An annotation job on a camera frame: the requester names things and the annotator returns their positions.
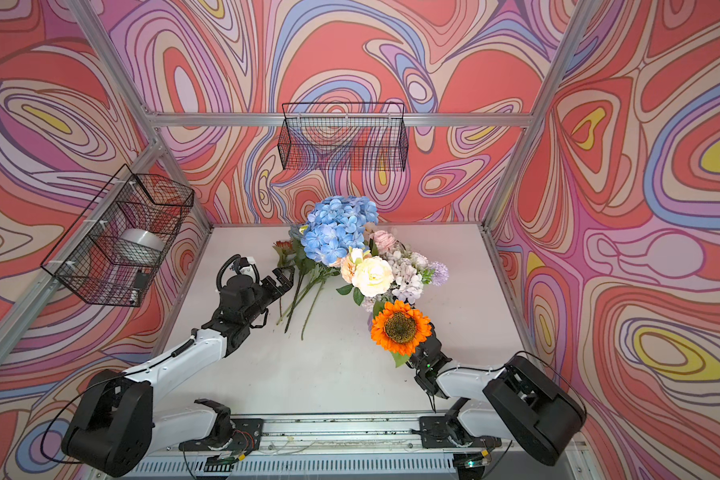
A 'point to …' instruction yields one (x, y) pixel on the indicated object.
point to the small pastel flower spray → (311, 275)
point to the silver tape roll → (140, 247)
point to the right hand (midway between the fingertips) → (386, 301)
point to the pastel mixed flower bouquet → (411, 270)
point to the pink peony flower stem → (381, 240)
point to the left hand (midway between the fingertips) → (289, 272)
